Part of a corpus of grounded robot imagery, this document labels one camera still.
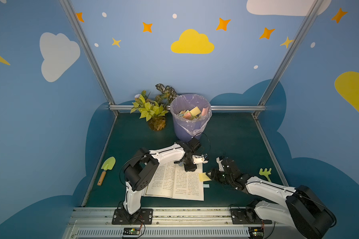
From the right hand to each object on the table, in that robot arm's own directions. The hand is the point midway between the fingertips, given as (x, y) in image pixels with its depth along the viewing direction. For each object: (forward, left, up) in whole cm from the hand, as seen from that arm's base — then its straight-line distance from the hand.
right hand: (209, 172), depth 88 cm
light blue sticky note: (-8, +2, -2) cm, 8 cm away
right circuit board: (-28, -22, -4) cm, 36 cm away
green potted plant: (+30, +37, +22) cm, 52 cm away
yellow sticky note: (-3, +4, -1) cm, 5 cm away
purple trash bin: (+36, +12, +13) cm, 40 cm away
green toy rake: (+2, -35, -3) cm, 36 cm away
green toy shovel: (+2, +63, -1) cm, 63 cm away
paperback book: (-7, +22, +1) cm, 23 cm away
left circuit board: (-31, +39, -3) cm, 50 cm away
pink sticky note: (+31, +4, +20) cm, 37 cm away
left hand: (+5, +10, +1) cm, 11 cm away
